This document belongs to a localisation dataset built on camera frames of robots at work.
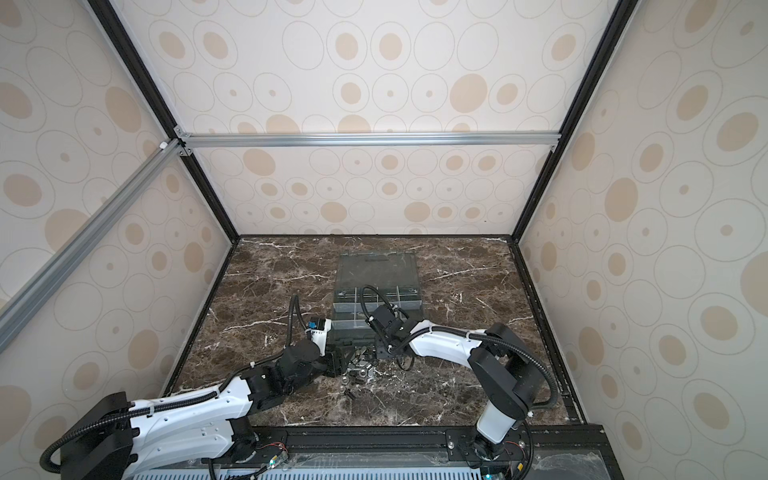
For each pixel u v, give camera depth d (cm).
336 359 71
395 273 109
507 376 45
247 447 66
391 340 66
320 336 73
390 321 70
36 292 54
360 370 85
